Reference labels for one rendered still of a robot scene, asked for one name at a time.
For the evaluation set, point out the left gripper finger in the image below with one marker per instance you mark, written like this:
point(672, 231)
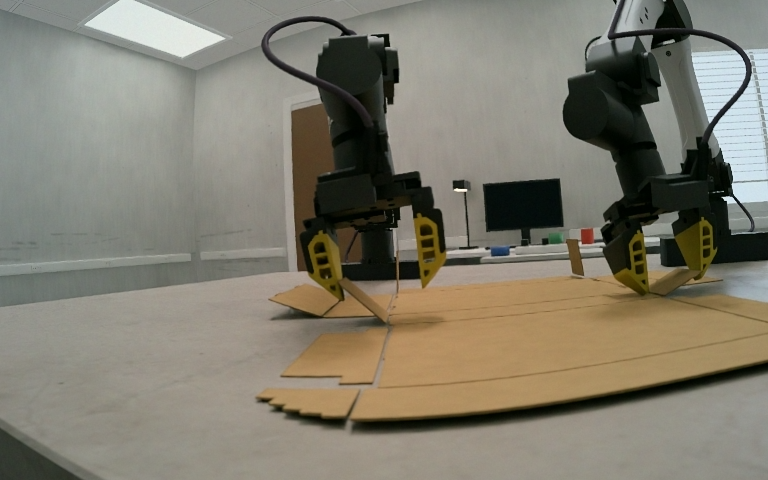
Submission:
point(636, 278)
point(695, 244)

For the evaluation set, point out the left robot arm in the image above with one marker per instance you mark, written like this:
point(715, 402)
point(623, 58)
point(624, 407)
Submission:
point(595, 109)

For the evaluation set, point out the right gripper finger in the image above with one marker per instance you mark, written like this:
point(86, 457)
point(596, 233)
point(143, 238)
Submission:
point(429, 249)
point(325, 259)

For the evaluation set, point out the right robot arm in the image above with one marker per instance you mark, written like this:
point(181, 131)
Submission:
point(350, 65)

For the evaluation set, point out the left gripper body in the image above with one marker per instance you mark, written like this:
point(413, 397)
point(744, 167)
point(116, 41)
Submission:
point(631, 171)

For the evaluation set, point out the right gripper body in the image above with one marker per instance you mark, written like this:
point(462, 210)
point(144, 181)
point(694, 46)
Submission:
point(389, 196)

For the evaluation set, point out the tan cardboard box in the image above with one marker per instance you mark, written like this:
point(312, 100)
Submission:
point(492, 347)

